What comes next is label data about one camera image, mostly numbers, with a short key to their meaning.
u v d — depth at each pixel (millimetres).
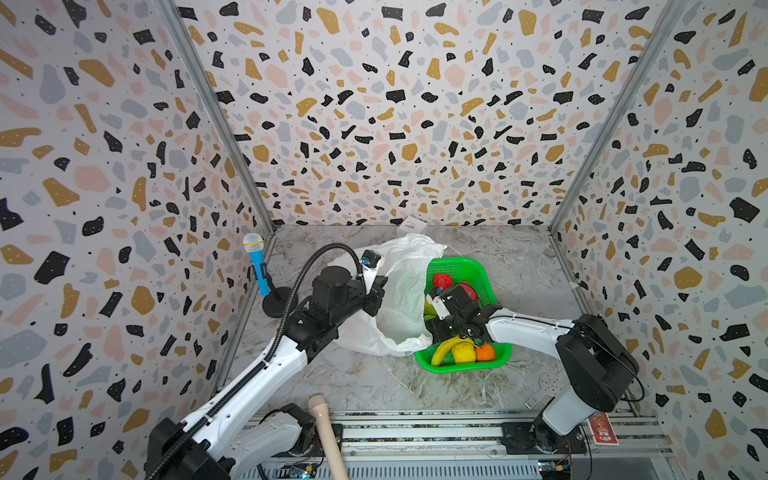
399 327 848
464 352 832
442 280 975
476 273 992
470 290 919
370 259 616
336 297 553
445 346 856
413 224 1172
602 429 748
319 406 752
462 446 732
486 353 835
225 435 397
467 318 707
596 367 461
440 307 772
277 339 482
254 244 799
